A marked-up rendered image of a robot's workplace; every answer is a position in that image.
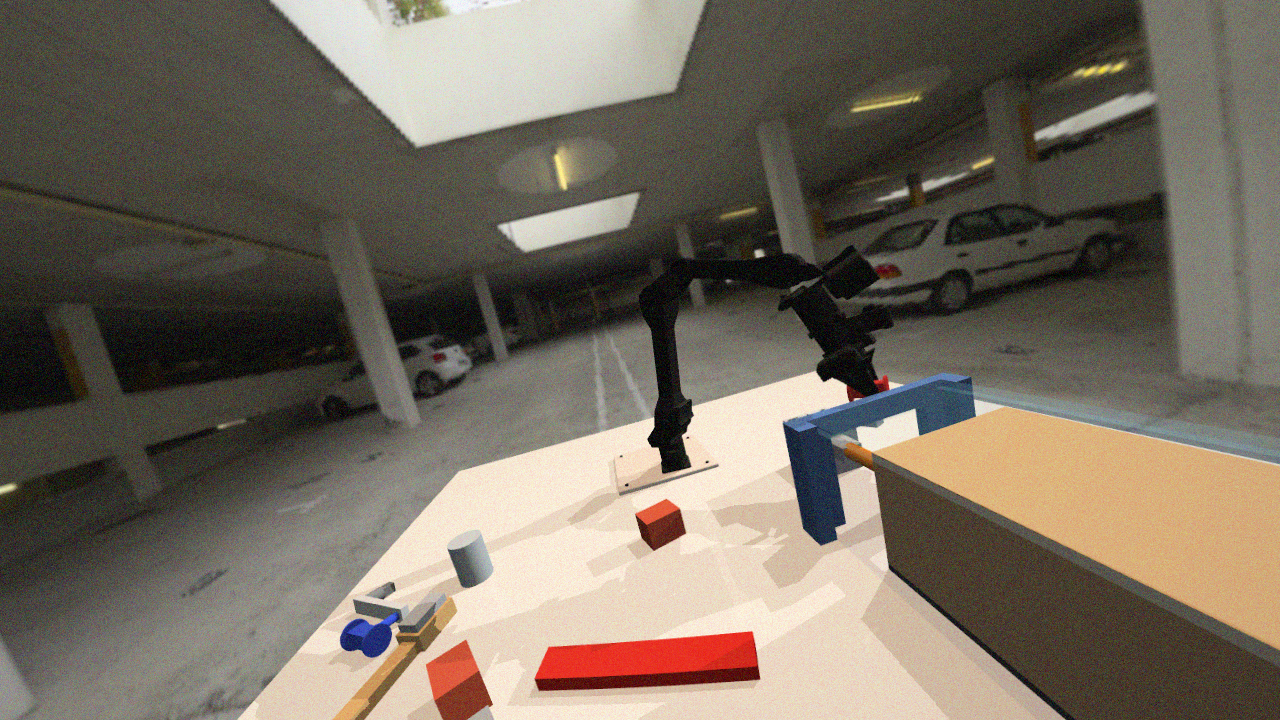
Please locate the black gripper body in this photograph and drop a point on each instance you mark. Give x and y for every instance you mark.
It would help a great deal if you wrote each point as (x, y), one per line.
(840, 351)

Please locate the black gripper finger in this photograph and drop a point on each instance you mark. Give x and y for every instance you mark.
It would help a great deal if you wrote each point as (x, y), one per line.
(870, 366)
(859, 378)

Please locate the grey cylinder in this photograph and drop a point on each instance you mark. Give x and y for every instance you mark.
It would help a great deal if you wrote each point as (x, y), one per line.
(470, 558)

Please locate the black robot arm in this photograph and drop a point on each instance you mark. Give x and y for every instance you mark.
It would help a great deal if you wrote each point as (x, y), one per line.
(846, 275)

